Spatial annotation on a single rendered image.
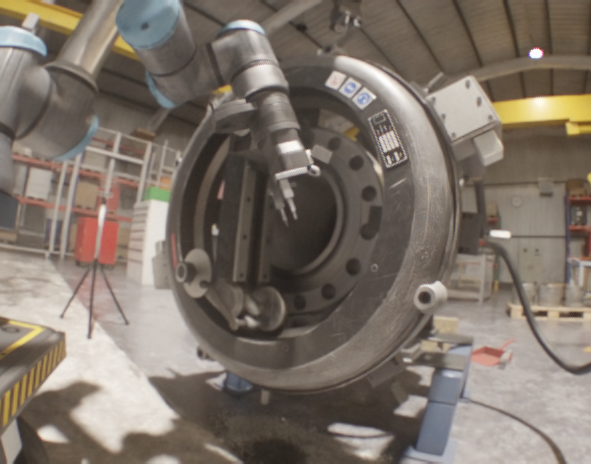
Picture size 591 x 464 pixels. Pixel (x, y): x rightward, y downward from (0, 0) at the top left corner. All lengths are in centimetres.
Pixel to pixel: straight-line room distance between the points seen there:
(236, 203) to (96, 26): 51
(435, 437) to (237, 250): 68
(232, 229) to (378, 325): 34
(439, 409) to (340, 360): 41
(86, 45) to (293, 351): 74
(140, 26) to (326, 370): 58
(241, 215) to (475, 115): 47
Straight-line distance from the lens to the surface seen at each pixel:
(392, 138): 52
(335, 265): 65
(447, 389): 84
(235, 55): 55
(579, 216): 1573
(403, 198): 48
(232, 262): 63
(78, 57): 74
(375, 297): 48
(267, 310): 65
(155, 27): 45
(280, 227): 89
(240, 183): 65
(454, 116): 55
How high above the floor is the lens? 49
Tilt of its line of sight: 6 degrees up
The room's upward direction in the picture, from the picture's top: 5 degrees clockwise
